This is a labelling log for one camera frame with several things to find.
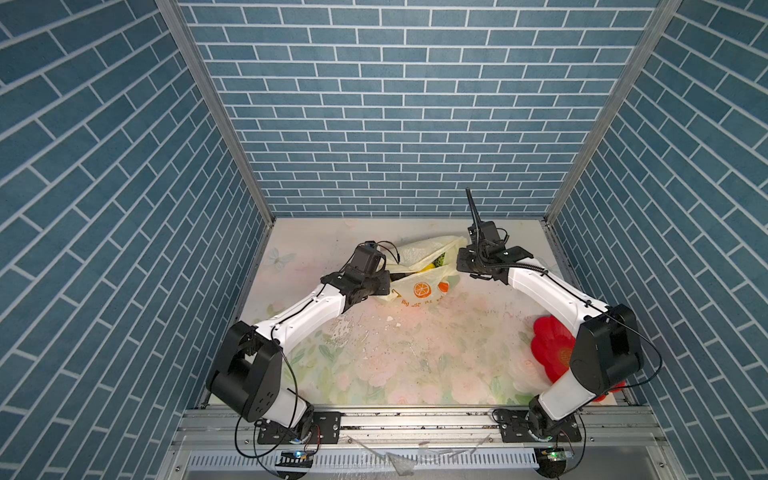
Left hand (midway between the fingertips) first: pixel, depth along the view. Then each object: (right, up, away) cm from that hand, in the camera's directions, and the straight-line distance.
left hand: (386, 279), depth 88 cm
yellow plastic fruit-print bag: (+9, -2, -3) cm, 10 cm away
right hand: (+23, +7, +2) cm, 24 cm away
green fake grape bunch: (+17, +5, +8) cm, 20 cm away
